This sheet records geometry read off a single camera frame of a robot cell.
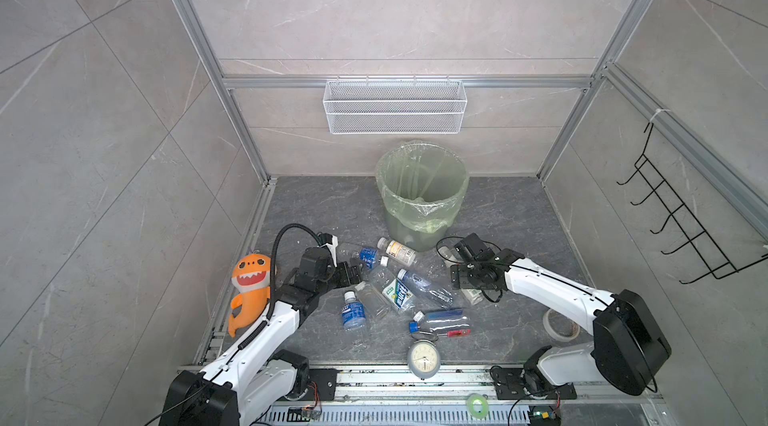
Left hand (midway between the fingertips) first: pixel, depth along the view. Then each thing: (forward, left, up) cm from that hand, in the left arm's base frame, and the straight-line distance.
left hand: (352, 259), depth 84 cm
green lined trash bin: (+28, -24, +1) cm, 37 cm away
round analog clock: (-25, -18, -7) cm, 32 cm away
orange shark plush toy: (-3, +29, -2) cm, 29 cm away
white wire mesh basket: (+48, -14, +18) cm, 54 cm away
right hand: (-3, -34, -6) cm, 34 cm away
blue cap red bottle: (-19, -29, -6) cm, 35 cm away
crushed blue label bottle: (+3, -5, -5) cm, 8 cm away
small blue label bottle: (-13, -1, -5) cm, 14 cm away
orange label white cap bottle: (+6, -14, -6) cm, 16 cm away
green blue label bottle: (-4, -9, -5) cm, 11 cm away
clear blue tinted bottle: (-7, -21, -7) cm, 23 cm away
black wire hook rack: (-10, -77, +22) cm, 81 cm away
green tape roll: (-35, -29, -10) cm, 47 cm away
